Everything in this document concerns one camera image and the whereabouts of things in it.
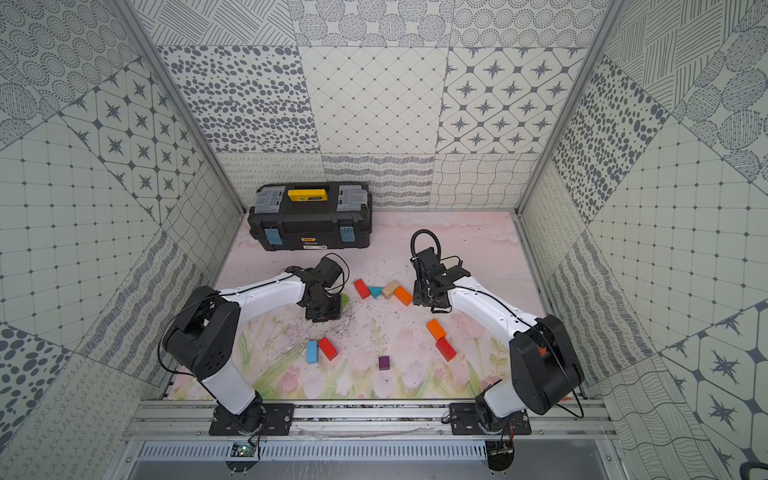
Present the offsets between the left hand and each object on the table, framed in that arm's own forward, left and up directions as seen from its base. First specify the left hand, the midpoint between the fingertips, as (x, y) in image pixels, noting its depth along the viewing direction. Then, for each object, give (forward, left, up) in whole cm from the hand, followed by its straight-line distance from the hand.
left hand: (345, 318), depth 89 cm
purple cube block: (-12, -13, -1) cm, 18 cm away
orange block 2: (-2, -27, -1) cm, 28 cm away
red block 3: (-9, +4, -1) cm, 10 cm away
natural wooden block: (+11, -13, 0) cm, 17 cm away
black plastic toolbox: (+28, +14, +16) cm, 35 cm away
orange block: (+9, -18, -1) cm, 20 cm away
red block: (+11, -4, 0) cm, 12 cm away
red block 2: (-8, -30, -2) cm, 31 cm away
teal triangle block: (+10, -9, -1) cm, 13 cm away
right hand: (+4, -25, +5) cm, 26 cm away
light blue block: (-9, +8, -2) cm, 13 cm away
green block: (+2, 0, +7) cm, 8 cm away
